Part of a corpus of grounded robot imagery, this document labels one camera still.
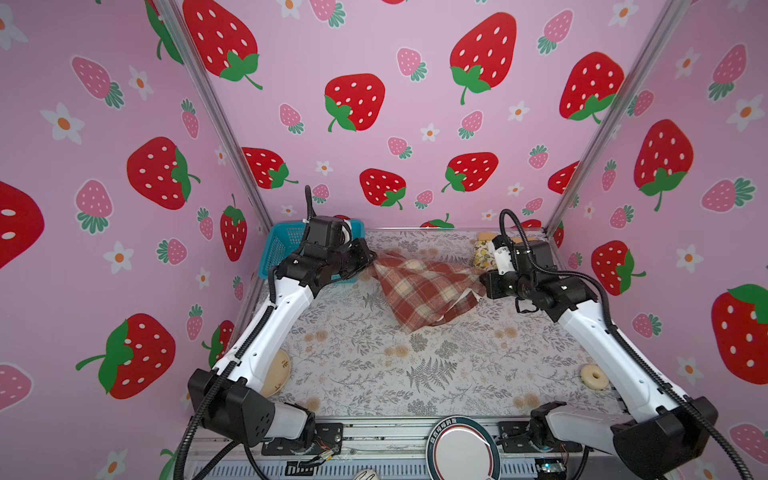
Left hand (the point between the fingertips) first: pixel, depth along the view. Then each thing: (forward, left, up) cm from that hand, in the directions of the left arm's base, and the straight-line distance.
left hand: (379, 251), depth 75 cm
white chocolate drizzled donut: (-44, +2, -27) cm, 52 cm away
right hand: (-3, -27, -6) cm, 28 cm away
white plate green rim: (-38, -21, -32) cm, 54 cm away
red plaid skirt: (-6, -13, -11) cm, 18 cm away
